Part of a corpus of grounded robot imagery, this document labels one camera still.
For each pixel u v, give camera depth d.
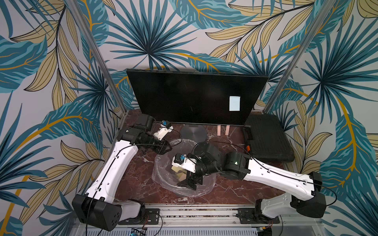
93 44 0.80
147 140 0.60
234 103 0.72
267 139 0.95
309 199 0.40
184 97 0.98
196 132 1.04
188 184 0.52
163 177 0.60
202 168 0.52
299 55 0.85
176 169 0.66
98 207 0.37
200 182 0.54
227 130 0.90
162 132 0.65
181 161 0.51
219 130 0.92
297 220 0.73
